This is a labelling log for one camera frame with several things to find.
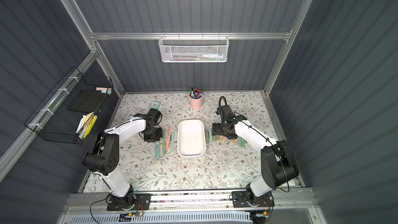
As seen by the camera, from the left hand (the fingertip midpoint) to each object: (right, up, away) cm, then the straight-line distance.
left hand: (157, 139), depth 92 cm
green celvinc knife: (+3, -2, +2) cm, 4 cm away
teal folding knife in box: (0, -5, -3) cm, 6 cm away
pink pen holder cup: (+22, +22, +15) cm, 35 cm away
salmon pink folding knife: (+45, -1, +1) cm, 45 cm away
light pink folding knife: (+47, -1, +1) cm, 47 cm away
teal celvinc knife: (+50, -2, +1) cm, 50 cm away
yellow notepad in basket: (-20, +13, -30) cm, 38 cm away
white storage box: (+20, 0, +4) cm, 20 cm away
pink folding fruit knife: (+37, +3, -12) cm, 39 cm away
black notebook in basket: (-34, +22, -14) cm, 43 cm away
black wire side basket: (-37, +15, -22) cm, 46 cm away
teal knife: (+8, -1, +3) cm, 9 cm away
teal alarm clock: (-7, +21, +19) cm, 29 cm away
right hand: (+38, +5, -3) cm, 39 cm away
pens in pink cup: (+23, +28, +10) cm, 38 cm away
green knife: (+52, -2, +1) cm, 52 cm away
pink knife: (+6, 0, +4) cm, 7 cm away
